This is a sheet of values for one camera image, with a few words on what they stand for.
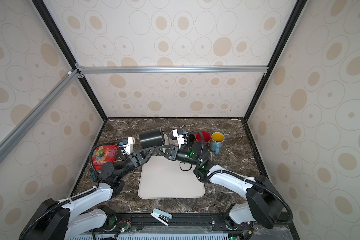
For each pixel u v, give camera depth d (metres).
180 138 0.66
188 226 0.73
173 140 0.94
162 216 0.74
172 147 0.63
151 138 0.64
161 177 0.94
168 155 0.62
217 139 0.94
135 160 0.61
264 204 0.42
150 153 0.64
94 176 0.87
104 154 0.92
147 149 0.65
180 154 0.63
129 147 0.65
